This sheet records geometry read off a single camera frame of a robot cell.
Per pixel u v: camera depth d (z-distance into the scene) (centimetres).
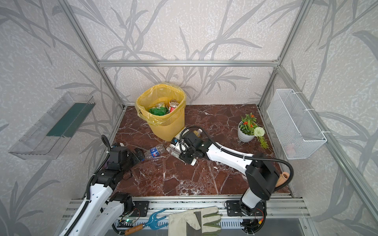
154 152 91
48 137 65
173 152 79
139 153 74
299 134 61
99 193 49
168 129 87
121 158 60
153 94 92
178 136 97
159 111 88
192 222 69
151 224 70
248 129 90
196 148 63
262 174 43
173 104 86
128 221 71
